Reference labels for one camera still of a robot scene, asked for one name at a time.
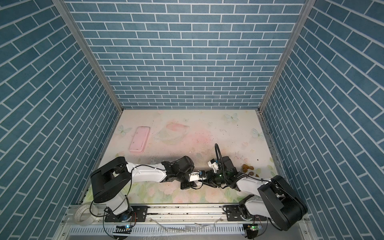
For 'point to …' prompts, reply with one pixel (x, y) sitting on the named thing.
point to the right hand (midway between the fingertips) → (199, 180)
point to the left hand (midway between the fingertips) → (195, 182)
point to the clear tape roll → (79, 211)
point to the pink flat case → (139, 140)
